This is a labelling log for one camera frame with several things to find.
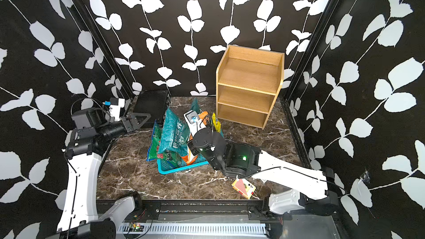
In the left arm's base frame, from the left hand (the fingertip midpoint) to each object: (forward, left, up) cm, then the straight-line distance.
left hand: (146, 116), depth 67 cm
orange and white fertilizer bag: (-15, -17, -9) cm, 25 cm away
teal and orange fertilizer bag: (-3, -10, -11) cm, 15 cm away
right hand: (-9, -19, +5) cm, 21 cm away
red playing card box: (-21, -42, -32) cm, 57 cm away
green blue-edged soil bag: (-9, -1, -14) cm, 16 cm away
